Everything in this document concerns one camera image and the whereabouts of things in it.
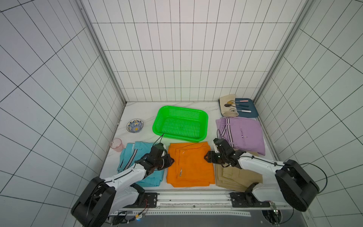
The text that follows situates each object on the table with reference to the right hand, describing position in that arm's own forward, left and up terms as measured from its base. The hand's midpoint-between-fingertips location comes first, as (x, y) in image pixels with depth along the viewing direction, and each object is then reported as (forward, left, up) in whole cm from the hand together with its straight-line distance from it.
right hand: (203, 159), depth 87 cm
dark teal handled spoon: (+49, -23, -1) cm, 54 cm away
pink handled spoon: (+55, -36, -1) cm, 66 cm away
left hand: (-4, +19, +1) cm, 20 cm away
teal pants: (+1, +45, +4) cm, 45 cm away
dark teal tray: (+49, -43, -2) cm, 65 cm away
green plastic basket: (+28, +16, -1) cm, 32 cm away
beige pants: (-11, -18, +1) cm, 21 cm away
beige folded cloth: (+42, -22, -1) cm, 47 cm away
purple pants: (+20, -29, +1) cm, 35 cm away
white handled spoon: (+44, -36, -2) cm, 57 cm away
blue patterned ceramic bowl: (+22, +50, +2) cm, 55 cm away
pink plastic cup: (+5, +57, +4) cm, 57 cm away
